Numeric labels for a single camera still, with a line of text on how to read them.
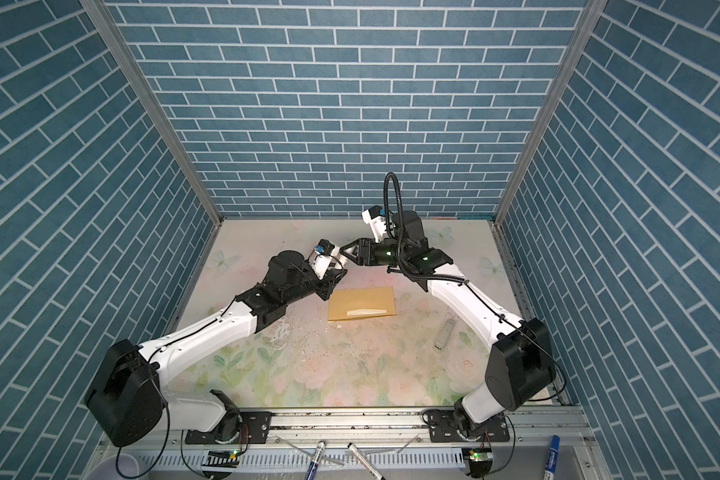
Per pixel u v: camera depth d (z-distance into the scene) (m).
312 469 0.68
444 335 0.87
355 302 0.96
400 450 0.71
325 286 0.70
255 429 0.74
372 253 0.68
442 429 0.73
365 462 0.69
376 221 0.71
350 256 0.73
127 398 0.41
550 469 0.68
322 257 0.68
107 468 0.64
